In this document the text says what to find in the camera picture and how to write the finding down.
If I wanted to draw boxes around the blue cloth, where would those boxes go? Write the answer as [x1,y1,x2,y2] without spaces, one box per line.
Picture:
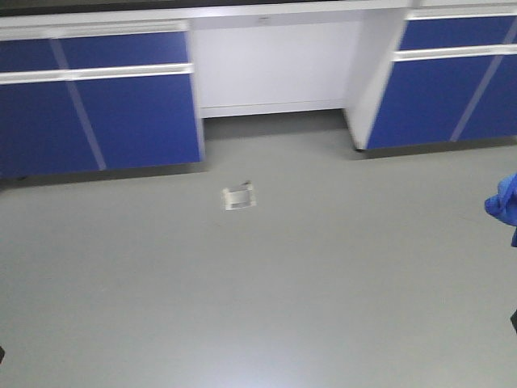
[483,171,517,249]

